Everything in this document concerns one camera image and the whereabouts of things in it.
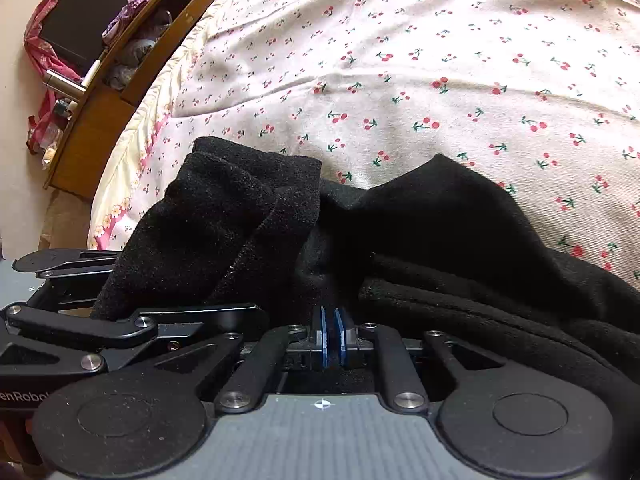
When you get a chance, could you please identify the cherry print bed sheet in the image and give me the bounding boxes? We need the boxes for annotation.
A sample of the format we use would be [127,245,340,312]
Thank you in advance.
[145,0,640,293]

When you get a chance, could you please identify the grey clothes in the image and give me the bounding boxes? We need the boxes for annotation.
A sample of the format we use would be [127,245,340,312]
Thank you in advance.
[104,9,174,92]

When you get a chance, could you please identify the black pants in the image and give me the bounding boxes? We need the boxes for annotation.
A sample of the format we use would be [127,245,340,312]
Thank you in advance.
[90,136,640,396]

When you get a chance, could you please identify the black television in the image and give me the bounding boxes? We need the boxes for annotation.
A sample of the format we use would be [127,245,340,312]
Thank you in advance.
[39,0,162,75]

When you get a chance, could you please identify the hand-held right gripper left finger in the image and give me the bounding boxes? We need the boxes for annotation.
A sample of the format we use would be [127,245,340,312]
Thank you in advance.
[156,306,329,414]

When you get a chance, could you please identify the clear plastic bag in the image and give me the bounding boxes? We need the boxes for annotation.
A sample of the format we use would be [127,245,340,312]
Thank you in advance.
[27,100,66,171]

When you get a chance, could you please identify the pink floral quilt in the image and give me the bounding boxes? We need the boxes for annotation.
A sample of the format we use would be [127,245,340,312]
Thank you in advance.
[87,0,281,252]

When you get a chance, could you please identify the wooden cabinet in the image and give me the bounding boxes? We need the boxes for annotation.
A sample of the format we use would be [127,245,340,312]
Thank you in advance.
[44,0,256,203]

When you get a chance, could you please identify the purple cloth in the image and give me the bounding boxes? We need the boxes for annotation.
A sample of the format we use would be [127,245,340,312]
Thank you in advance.
[101,0,172,46]

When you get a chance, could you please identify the metal thermos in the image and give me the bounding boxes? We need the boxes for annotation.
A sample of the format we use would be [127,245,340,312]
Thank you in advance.
[41,68,87,98]

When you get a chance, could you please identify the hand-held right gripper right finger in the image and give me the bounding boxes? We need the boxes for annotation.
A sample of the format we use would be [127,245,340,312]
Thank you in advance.
[334,307,506,414]

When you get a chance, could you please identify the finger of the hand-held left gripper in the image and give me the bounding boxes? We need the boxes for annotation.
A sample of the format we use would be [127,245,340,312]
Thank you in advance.
[2,302,271,376]
[37,251,123,313]

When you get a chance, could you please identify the white roll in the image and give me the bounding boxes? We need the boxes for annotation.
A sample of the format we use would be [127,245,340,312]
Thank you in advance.
[80,58,104,87]

